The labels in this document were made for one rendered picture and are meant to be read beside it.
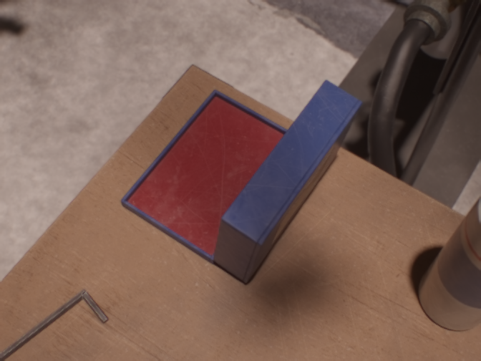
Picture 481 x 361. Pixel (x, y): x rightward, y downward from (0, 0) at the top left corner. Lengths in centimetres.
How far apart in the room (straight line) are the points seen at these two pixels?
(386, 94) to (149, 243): 34
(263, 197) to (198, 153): 17
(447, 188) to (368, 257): 61
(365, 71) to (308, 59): 12
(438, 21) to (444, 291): 38
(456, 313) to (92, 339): 32
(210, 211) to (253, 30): 80
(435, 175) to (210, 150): 64
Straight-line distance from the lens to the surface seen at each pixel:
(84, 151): 125
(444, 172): 125
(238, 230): 51
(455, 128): 130
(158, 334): 61
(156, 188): 66
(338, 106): 57
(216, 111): 70
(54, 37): 143
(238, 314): 61
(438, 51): 107
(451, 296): 57
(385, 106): 80
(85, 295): 62
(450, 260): 54
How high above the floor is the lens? 105
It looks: 62 degrees down
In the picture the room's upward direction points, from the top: straight up
